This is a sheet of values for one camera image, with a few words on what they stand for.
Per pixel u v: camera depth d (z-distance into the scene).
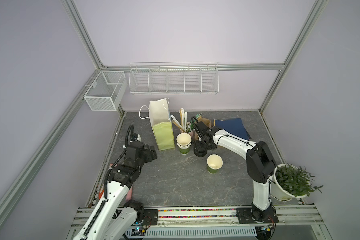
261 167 0.51
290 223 0.73
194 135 0.79
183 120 0.96
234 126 1.06
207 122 1.09
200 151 0.83
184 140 0.91
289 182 0.68
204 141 0.68
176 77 0.98
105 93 0.96
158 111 0.97
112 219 0.55
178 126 0.94
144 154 0.62
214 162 0.89
